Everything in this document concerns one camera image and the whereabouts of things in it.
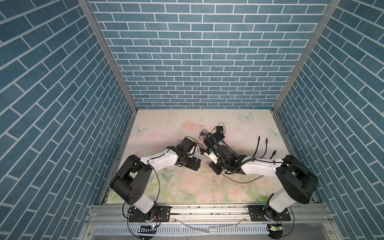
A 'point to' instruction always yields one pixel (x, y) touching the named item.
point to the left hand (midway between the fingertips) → (194, 163)
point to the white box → (200, 156)
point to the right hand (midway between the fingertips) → (209, 163)
